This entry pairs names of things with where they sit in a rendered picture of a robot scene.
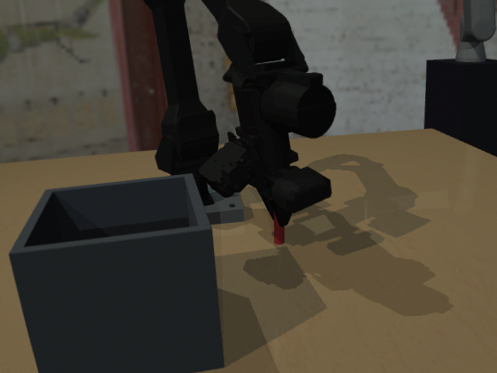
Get dark red peg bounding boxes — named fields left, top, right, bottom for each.
left=274, top=212, right=285, bottom=245

